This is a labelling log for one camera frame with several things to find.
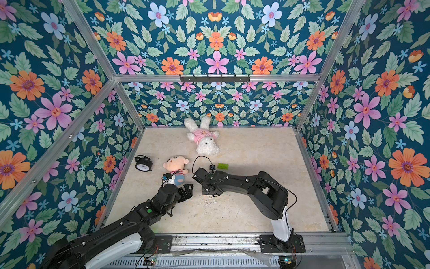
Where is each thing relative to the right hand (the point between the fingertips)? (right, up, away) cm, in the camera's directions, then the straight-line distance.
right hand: (211, 192), depth 90 cm
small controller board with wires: (-26, -25, -18) cm, 40 cm away
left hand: (-10, +4, -7) cm, 13 cm away
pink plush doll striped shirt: (-20, +15, +1) cm, 25 cm away
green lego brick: (+7, +13, +9) cm, 17 cm away
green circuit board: (+35, -25, -18) cm, 47 cm away
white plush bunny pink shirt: (-6, +30, +12) cm, 33 cm away
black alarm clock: (-39, +15, +3) cm, 42 cm away
